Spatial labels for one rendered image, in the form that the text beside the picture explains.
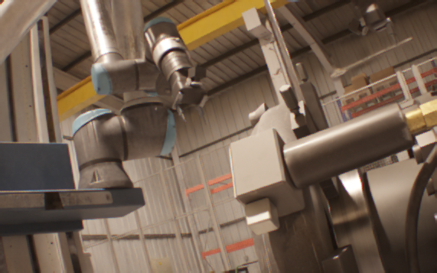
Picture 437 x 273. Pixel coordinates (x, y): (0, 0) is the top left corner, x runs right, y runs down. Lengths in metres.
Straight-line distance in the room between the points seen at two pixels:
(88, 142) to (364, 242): 0.96
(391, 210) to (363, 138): 0.29
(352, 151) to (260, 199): 0.16
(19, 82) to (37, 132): 0.20
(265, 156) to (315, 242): 0.17
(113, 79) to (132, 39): 0.38
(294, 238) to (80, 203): 0.80
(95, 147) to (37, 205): 0.30
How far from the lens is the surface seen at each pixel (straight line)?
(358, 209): 0.96
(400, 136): 0.75
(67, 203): 1.44
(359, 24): 1.20
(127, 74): 1.37
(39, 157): 1.64
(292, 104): 0.88
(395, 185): 1.04
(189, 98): 1.18
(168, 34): 1.31
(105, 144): 1.59
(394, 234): 1.00
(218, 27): 9.67
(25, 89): 1.83
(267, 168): 0.76
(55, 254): 1.66
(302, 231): 0.81
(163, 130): 1.63
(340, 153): 0.75
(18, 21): 1.28
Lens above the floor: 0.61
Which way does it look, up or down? 17 degrees up
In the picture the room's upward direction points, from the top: 16 degrees counter-clockwise
